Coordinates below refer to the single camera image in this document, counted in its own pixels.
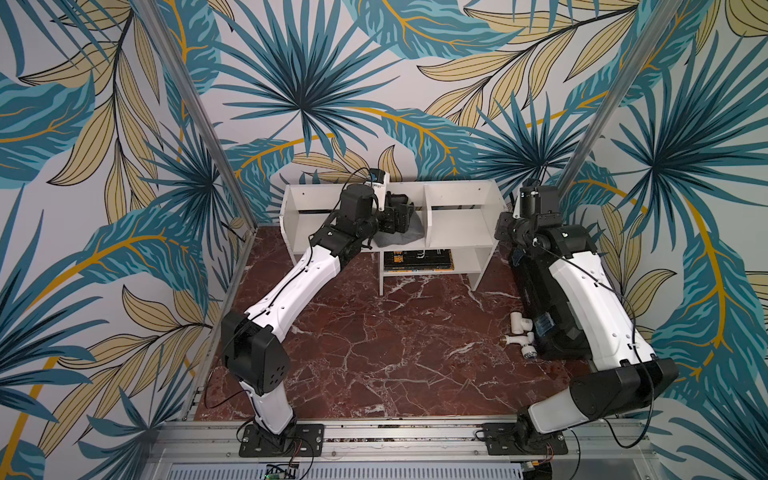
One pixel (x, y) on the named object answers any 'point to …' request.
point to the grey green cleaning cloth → (415, 233)
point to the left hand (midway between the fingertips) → (397, 207)
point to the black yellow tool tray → (418, 261)
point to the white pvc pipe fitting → (522, 334)
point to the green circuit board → (274, 476)
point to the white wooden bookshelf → (461, 220)
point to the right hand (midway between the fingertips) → (508, 221)
